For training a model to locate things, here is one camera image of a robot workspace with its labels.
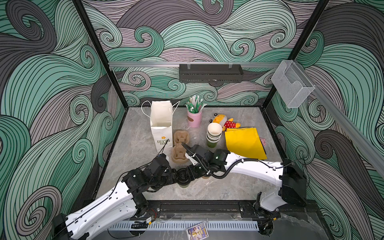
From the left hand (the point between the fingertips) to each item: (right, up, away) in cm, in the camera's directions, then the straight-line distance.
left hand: (178, 177), depth 73 cm
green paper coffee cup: (+3, -7, +5) cm, 9 cm away
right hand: (+5, 0, 0) cm, 5 cm away
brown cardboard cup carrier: (0, +9, +14) cm, 16 cm away
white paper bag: (-13, +29, +24) cm, 40 cm away
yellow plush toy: (+29, +29, +30) cm, 51 cm away
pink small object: (+54, +15, +22) cm, 60 cm away
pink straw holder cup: (+9, +28, +28) cm, 41 cm away
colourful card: (+9, -22, -7) cm, 25 cm away
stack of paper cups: (+20, +20, +10) cm, 30 cm away
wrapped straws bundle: (+9, +39, +27) cm, 48 cm away
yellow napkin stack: (+42, +14, +19) cm, 48 cm away
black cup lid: (+3, 0, 0) cm, 3 cm away
